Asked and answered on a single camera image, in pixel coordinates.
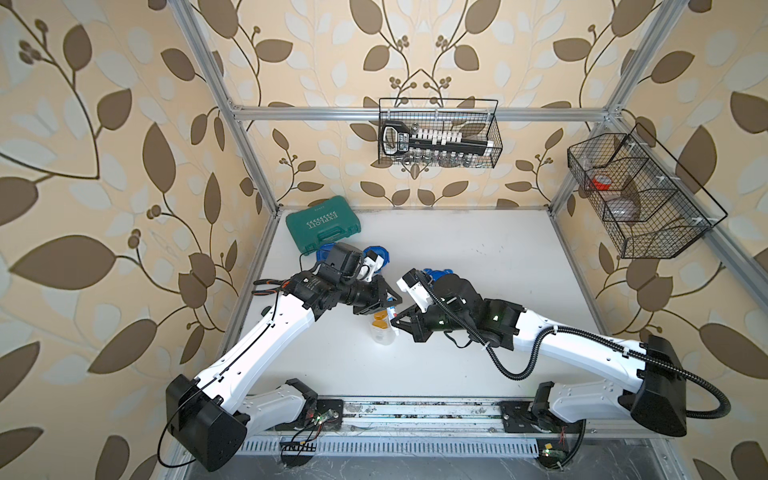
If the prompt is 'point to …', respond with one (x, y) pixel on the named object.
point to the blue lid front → (382, 252)
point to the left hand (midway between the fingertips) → (398, 298)
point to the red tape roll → (601, 182)
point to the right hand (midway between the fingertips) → (392, 321)
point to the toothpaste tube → (391, 312)
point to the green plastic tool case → (330, 220)
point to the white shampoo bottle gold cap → (380, 319)
